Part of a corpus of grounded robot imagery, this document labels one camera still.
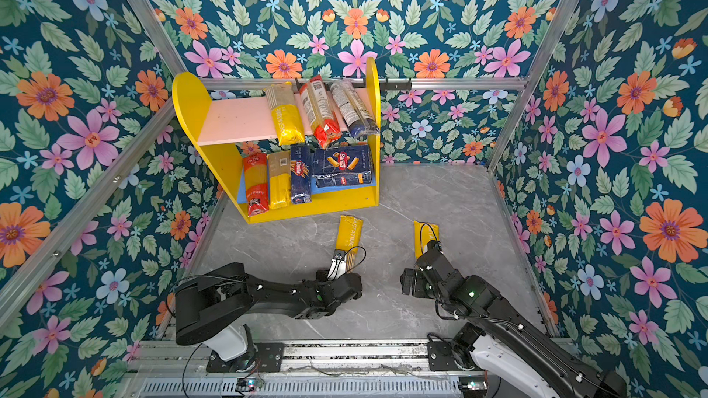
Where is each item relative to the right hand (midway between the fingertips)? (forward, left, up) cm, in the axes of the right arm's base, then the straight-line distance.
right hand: (412, 280), depth 77 cm
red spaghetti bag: (+32, +51, +6) cm, 61 cm away
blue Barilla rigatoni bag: (+36, +21, +10) cm, 43 cm away
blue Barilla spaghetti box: (+34, +36, +8) cm, 50 cm away
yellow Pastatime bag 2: (+21, -7, -10) cm, 25 cm away
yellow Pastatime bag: (+18, +20, -8) cm, 28 cm away
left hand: (+6, +18, -9) cm, 21 cm away
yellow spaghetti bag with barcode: (+34, +44, +7) cm, 56 cm away
